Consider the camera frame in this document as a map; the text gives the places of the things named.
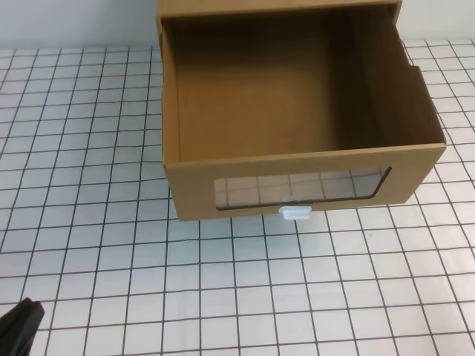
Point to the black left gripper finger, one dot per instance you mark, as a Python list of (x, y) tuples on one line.
[(19, 327)]

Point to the white grid tablecloth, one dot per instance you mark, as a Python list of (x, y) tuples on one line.
[(89, 229)]

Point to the brown cardboard drawer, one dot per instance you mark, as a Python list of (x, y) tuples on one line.
[(315, 108)]

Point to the brown cardboard box shell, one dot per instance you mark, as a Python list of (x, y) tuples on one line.
[(177, 9)]

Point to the white drawer handle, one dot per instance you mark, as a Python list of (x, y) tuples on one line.
[(295, 212)]

